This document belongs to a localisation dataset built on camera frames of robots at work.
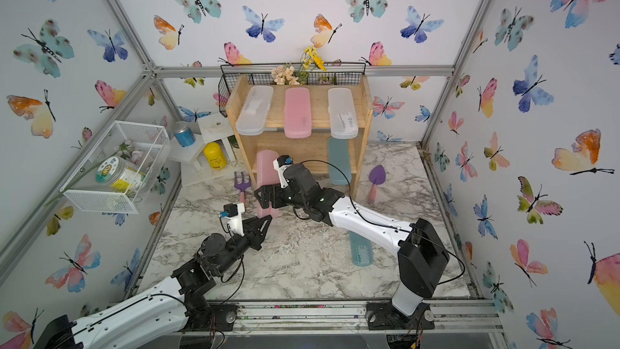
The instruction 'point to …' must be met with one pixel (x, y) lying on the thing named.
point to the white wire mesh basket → (146, 145)
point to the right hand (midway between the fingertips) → (265, 189)
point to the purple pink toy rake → (242, 185)
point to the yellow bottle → (215, 155)
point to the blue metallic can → (184, 134)
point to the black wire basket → (228, 81)
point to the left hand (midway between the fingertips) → (270, 216)
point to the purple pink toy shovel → (377, 176)
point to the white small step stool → (215, 128)
